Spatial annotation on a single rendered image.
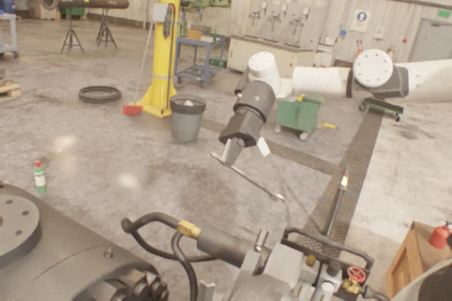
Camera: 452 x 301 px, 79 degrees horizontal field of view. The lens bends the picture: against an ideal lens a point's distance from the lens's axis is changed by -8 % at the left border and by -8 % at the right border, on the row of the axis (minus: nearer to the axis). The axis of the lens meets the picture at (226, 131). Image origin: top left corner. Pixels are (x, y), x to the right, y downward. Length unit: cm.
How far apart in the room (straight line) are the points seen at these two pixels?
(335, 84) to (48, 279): 70
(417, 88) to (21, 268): 84
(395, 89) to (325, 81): 15
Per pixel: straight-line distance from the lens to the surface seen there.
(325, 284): 133
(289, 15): 702
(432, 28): 1085
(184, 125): 311
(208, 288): 39
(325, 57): 972
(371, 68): 67
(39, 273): 66
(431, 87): 69
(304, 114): 365
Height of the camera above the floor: 137
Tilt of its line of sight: 23 degrees down
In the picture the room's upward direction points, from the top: 9 degrees clockwise
